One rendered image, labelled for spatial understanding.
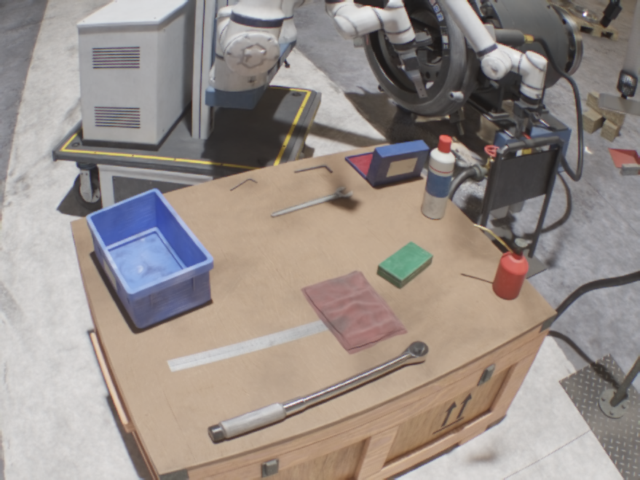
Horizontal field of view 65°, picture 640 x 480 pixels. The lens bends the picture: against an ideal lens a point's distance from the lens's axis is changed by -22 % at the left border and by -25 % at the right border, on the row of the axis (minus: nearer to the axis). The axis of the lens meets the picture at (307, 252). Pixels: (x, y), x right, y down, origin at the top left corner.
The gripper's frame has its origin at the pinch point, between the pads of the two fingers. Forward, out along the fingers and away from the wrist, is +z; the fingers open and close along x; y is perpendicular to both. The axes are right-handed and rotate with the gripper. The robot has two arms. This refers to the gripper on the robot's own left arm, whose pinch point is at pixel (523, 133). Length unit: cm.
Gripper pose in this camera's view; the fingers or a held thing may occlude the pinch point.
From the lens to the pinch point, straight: 223.0
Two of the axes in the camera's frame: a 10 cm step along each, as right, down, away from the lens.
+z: -0.6, 7.7, 6.4
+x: 8.9, -2.5, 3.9
